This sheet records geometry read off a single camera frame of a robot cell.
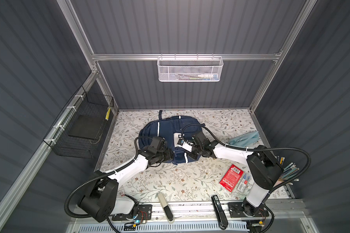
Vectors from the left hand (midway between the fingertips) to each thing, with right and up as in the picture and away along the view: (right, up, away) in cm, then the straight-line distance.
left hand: (172, 154), depth 87 cm
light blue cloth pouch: (+46, +8, +8) cm, 48 cm away
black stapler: (+24, -25, -16) cm, 38 cm away
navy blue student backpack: (-5, +16, +15) cm, 22 cm away
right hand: (+9, +2, +4) cm, 10 cm away
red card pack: (+35, -13, -2) cm, 38 cm away
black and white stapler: (-1, -26, -17) cm, 31 cm away
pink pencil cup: (+40, -2, -35) cm, 53 cm away
